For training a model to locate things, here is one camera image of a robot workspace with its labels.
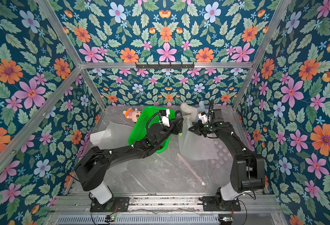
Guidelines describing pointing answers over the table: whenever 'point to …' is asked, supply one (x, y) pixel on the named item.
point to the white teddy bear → (193, 110)
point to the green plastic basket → (138, 129)
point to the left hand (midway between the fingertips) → (182, 117)
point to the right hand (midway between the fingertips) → (192, 127)
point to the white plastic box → (94, 138)
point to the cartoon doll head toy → (132, 114)
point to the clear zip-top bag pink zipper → (191, 169)
